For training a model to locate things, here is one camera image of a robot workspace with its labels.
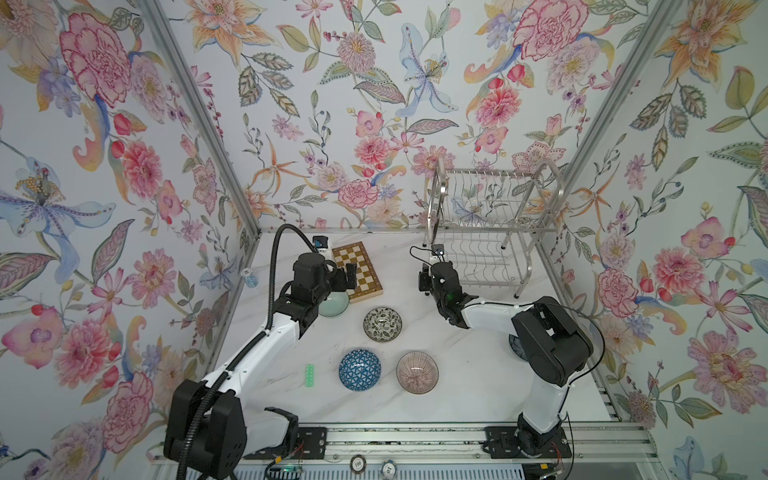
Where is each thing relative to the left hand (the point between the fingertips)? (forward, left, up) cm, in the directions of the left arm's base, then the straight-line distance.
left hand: (346, 265), depth 83 cm
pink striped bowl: (-23, -19, -20) cm, 36 cm away
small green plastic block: (-23, +11, -21) cm, 33 cm away
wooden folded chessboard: (+6, -5, -18) cm, 20 cm away
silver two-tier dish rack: (+40, -53, -22) cm, 71 cm away
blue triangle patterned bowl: (-22, -3, -21) cm, 30 cm away
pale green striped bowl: (-1, +5, -18) cm, 19 cm away
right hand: (+8, -24, -10) cm, 27 cm away
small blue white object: (+9, +35, -19) cm, 41 cm away
